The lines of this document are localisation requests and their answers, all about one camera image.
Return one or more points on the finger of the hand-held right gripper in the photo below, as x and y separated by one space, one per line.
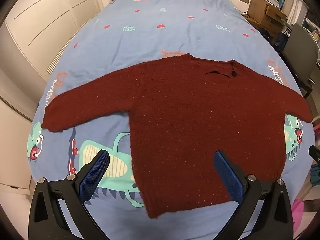
315 153

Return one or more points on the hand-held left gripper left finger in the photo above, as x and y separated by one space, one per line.
96 172

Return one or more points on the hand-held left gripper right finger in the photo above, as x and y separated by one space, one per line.
228 177

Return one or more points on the dark red knitted sweater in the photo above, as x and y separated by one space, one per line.
187 120

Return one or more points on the pink plastic item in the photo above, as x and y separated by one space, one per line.
298 212

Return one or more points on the grey chair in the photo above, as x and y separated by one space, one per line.
300 47

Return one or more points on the dark blue bag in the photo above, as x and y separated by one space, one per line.
281 41

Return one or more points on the wooden nightstand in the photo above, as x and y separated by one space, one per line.
260 12

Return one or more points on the blue dinosaur print bed cover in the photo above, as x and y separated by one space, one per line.
175 30

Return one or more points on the cream wardrobe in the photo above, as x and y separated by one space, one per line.
37 17

